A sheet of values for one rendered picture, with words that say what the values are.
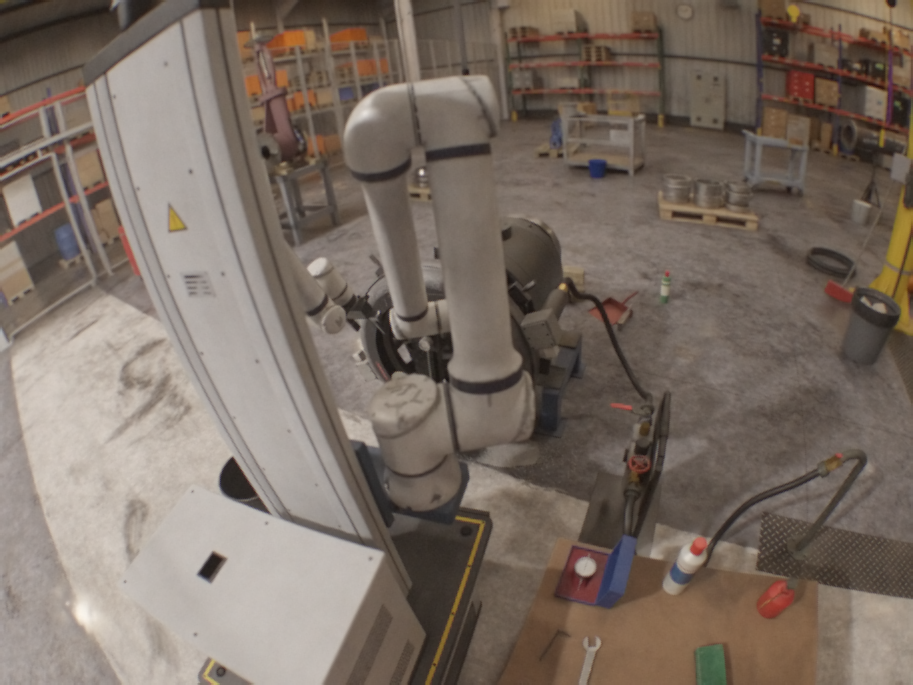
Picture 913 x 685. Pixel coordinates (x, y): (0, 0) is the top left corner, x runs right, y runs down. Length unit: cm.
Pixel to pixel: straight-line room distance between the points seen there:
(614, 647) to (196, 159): 126
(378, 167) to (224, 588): 85
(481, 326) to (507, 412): 19
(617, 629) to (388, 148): 116
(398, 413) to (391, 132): 52
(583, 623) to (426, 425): 64
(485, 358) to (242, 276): 46
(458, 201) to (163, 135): 49
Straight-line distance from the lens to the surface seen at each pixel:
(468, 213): 74
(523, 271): 183
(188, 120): 65
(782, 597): 123
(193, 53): 63
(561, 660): 113
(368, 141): 75
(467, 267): 76
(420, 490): 99
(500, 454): 207
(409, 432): 86
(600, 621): 117
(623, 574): 110
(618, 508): 190
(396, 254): 92
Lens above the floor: 156
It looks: 33 degrees down
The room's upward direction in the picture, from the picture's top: 8 degrees counter-clockwise
